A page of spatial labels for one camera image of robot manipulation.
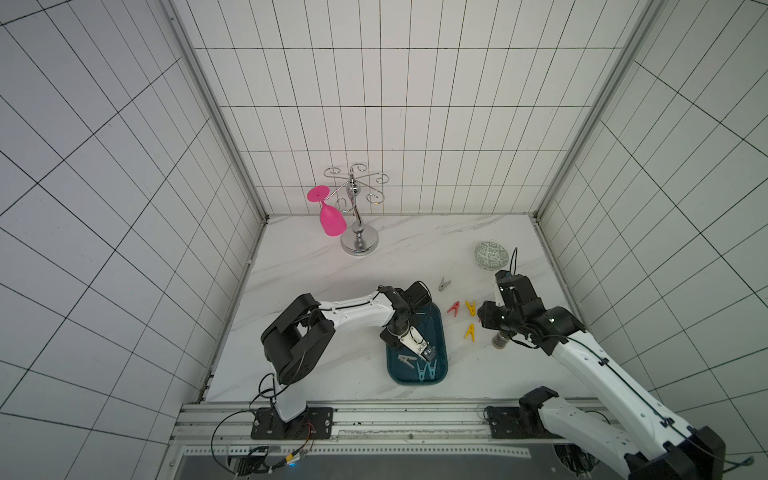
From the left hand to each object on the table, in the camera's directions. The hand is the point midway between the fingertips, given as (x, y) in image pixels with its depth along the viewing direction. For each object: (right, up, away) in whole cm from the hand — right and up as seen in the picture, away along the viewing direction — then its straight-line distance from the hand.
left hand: (395, 334), depth 87 cm
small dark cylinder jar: (+30, -1, -3) cm, 31 cm away
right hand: (+21, +9, -7) cm, 24 cm away
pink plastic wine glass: (-20, +34, +10) cm, 41 cm away
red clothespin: (+19, +7, +6) cm, 21 cm away
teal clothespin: (+10, -8, -7) cm, 15 cm away
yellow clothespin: (+23, +1, 0) cm, 23 cm away
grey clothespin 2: (+3, -6, -4) cm, 8 cm away
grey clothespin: (+17, +13, +12) cm, 25 cm away
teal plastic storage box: (+3, -8, -6) cm, 10 cm away
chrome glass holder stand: (-13, +28, +23) cm, 39 cm away
